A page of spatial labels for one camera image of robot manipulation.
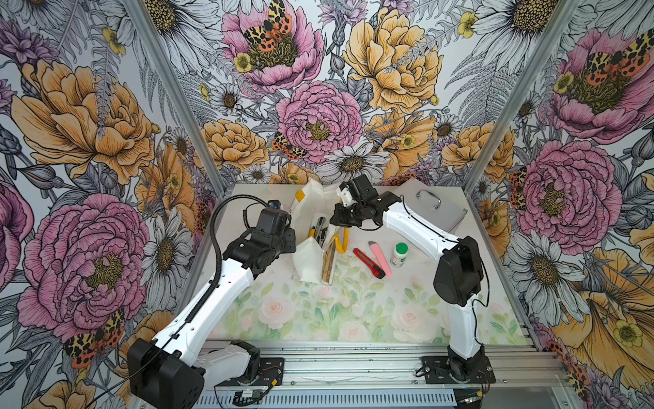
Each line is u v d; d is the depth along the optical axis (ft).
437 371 2.40
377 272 3.08
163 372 1.22
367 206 2.21
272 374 2.41
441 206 3.04
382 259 3.24
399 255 2.95
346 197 2.66
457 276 1.68
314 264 2.94
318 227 3.45
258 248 1.82
